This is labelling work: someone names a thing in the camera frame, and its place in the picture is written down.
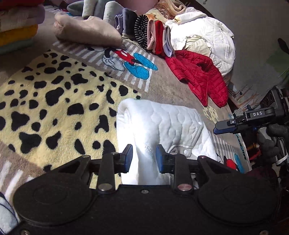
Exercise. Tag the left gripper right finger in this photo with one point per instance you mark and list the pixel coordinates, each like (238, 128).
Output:
(181, 168)

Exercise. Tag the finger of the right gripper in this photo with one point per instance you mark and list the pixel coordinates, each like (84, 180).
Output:
(228, 126)

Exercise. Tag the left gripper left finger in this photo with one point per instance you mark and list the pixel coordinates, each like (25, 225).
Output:
(108, 166)

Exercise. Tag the white quilted jacket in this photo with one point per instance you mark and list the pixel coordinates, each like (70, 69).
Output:
(145, 124)

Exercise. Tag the right black green gloved hand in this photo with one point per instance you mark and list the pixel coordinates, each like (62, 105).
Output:
(272, 147)

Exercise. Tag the red quilted jacket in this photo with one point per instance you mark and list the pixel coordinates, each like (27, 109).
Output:
(201, 75)

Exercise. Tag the white quilted blanket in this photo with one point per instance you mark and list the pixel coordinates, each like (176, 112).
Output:
(194, 31)

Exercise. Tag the red folded garment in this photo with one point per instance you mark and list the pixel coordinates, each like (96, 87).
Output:
(159, 38)

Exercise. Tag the pink folded garment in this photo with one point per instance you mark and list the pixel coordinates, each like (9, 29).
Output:
(151, 36)

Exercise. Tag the striped black white garment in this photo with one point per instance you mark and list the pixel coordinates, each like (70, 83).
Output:
(140, 30)

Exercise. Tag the tan plush blanket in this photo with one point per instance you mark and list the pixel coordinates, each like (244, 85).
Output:
(165, 10)

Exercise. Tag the beige folded fleece garment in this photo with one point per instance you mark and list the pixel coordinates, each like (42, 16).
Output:
(93, 30)

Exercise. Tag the dark purple folded garment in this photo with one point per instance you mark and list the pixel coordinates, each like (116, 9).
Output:
(125, 22)

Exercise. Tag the pink pillow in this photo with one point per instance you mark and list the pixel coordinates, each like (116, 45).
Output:
(139, 6)

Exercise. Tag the teal stacked garment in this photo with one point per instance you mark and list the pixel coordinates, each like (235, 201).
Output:
(15, 46)

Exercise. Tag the grey folded garment row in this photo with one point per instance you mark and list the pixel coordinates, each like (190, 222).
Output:
(109, 11)

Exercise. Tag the yellow stacked garment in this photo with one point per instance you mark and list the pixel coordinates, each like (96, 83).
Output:
(18, 34)

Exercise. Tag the lilac floral stacked garment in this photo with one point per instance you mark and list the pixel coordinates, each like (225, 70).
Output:
(21, 17)

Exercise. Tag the red stacked garment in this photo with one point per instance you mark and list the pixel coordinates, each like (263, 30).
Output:
(9, 4)

